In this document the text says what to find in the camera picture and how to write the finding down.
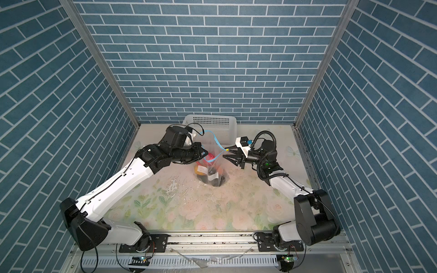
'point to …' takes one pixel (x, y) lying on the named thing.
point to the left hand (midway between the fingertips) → (210, 152)
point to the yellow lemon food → (198, 172)
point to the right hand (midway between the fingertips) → (224, 151)
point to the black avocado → (222, 179)
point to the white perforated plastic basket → (219, 129)
